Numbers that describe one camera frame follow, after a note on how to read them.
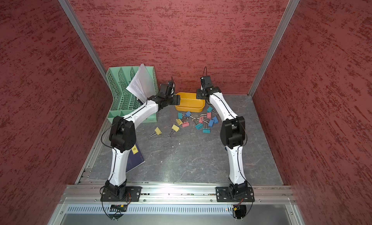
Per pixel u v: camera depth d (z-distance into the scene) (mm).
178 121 1016
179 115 1059
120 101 1170
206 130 1001
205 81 758
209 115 1065
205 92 722
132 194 741
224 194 741
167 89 775
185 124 1016
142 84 937
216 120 1033
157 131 976
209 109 1097
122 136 566
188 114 1059
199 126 1001
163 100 732
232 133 578
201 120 1031
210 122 1025
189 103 1201
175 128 997
